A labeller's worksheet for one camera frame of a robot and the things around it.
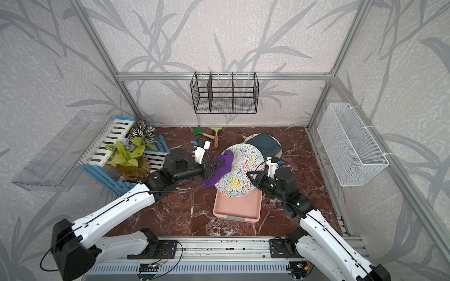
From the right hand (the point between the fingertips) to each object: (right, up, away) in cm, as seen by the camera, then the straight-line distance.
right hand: (246, 173), depth 73 cm
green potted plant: (-50, +6, +2) cm, 51 cm away
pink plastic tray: (0, -20, +12) cm, 23 cm away
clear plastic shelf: (-72, +3, -9) cm, 72 cm away
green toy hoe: (-17, +16, +39) cm, 45 cm away
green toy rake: (-30, +20, +46) cm, 59 cm away
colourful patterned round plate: (-4, -4, 0) cm, 6 cm away
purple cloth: (-10, +2, -5) cm, 11 cm away
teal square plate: (+15, +12, +36) cm, 40 cm away
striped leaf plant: (-49, +18, +9) cm, 53 cm away
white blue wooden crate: (-61, +5, -3) cm, 61 cm away
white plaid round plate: (+9, +17, +42) cm, 46 cm away
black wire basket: (-11, +43, +32) cm, 55 cm away
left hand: (-9, +4, -4) cm, 11 cm away
